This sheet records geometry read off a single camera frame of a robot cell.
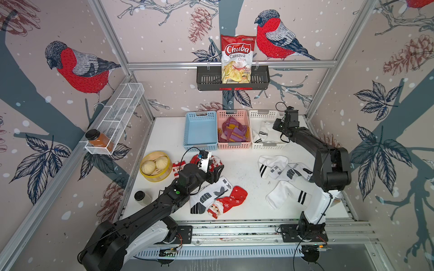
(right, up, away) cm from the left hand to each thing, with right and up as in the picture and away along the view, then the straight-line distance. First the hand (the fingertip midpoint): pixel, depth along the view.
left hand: (220, 161), depth 78 cm
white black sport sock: (-11, -21, +3) cm, 23 cm away
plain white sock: (+34, -17, +8) cm, 39 cm away
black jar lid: (-37, -15, -3) cm, 40 cm away
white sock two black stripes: (+30, +13, +32) cm, 46 cm away
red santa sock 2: (+1, -22, +4) cm, 23 cm away
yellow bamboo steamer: (-36, -5, +13) cm, 38 cm away
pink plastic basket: (+15, +24, +40) cm, 49 cm away
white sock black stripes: (+27, -4, +19) cm, 33 cm away
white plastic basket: (+25, +24, +40) cm, 53 cm away
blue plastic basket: (-14, +14, +37) cm, 42 cm away
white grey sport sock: (+40, -8, +15) cm, 43 cm away
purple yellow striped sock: (+7, +14, +29) cm, 33 cm away
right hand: (+33, +20, +22) cm, 44 cm away
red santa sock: (-3, -4, +17) cm, 17 cm away
